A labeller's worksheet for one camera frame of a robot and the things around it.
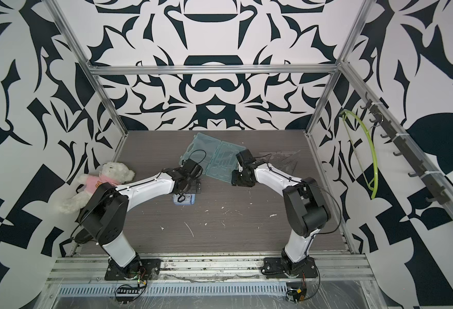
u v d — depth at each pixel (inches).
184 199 29.9
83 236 31.7
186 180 28.3
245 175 27.2
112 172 35.2
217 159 42.2
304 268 27.2
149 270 29.3
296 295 28.1
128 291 28.6
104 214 18.2
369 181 28.0
